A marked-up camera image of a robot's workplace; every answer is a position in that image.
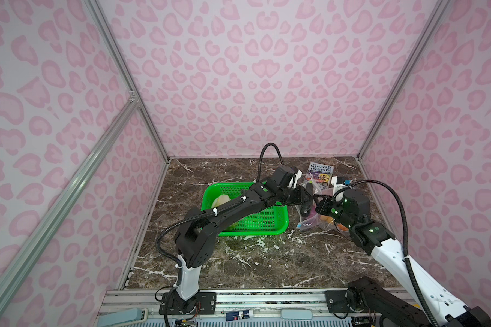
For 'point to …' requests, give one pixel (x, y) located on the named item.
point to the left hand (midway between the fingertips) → (314, 196)
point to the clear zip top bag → (316, 220)
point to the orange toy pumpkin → (328, 219)
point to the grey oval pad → (296, 314)
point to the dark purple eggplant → (307, 200)
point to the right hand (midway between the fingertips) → (313, 195)
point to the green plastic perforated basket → (272, 220)
